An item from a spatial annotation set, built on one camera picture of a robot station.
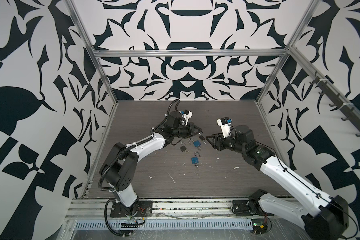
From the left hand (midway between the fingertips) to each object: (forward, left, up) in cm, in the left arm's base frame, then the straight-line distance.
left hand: (204, 127), depth 80 cm
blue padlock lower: (-9, +4, -20) cm, 22 cm away
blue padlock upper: (+2, +2, -20) cm, 20 cm away
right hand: (-6, -2, +2) cm, 7 cm away
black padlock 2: (-1, +11, -20) cm, 23 cm away
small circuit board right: (-42, -23, -21) cm, 53 cm away
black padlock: (-3, +2, -4) cm, 5 cm away
